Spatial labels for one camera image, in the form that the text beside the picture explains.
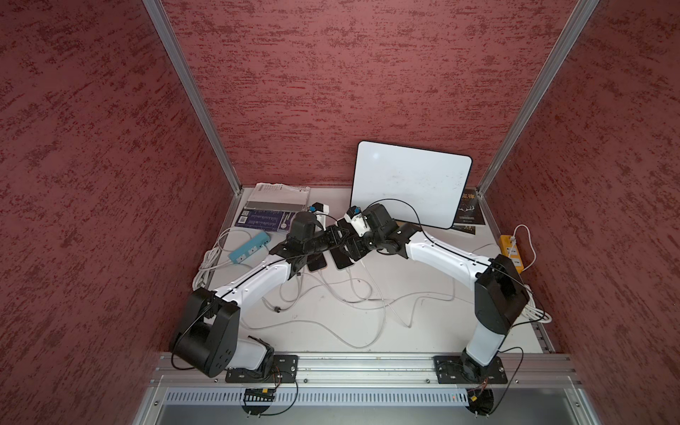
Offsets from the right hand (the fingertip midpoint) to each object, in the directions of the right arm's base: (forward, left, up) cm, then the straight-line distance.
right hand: (351, 246), depth 86 cm
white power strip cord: (-18, -58, -13) cm, 62 cm away
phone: (0, +13, -11) cm, 17 cm away
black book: (+24, -52, -12) cm, 58 cm away
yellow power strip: (+5, -61, -13) cm, 62 cm away
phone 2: (+3, +3, +10) cm, 10 cm away
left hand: (+1, +1, +5) cm, 5 cm away
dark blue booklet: (+19, +35, -10) cm, 41 cm away
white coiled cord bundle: (+3, +53, -11) cm, 54 cm away
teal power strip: (+2, +42, -9) cm, 43 cm away
